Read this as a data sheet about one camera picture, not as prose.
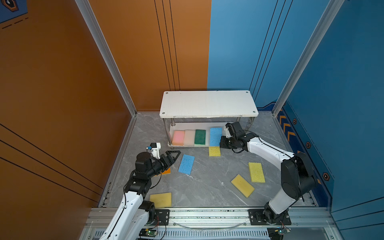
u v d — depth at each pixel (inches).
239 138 26.6
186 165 35.4
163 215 29.2
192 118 37.1
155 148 28.1
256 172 34.2
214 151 38.0
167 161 26.3
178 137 37.0
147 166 23.7
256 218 28.5
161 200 30.4
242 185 32.6
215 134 36.2
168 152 26.9
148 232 27.8
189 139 37.0
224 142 31.8
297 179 17.8
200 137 37.7
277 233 27.7
